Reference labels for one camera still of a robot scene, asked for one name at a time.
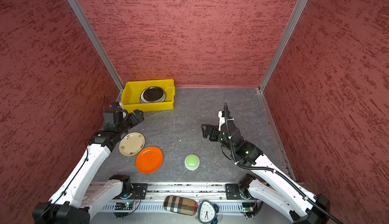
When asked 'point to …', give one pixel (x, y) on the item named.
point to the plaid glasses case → (180, 205)
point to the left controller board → (127, 206)
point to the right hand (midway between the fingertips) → (207, 130)
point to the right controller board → (248, 207)
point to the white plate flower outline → (142, 100)
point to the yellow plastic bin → (130, 95)
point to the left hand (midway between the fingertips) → (137, 118)
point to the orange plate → (149, 159)
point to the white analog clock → (207, 212)
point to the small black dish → (153, 94)
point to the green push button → (192, 161)
